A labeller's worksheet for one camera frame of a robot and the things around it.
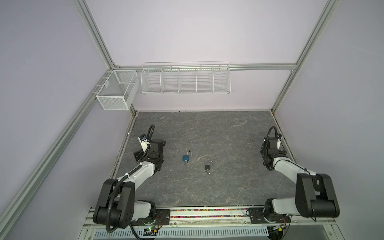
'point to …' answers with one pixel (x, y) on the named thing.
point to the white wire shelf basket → (186, 78)
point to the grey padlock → (207, 167)
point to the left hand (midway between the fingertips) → (144, 149)
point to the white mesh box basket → (119, 89)
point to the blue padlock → (186, 158)
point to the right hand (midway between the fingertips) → (276, 150)
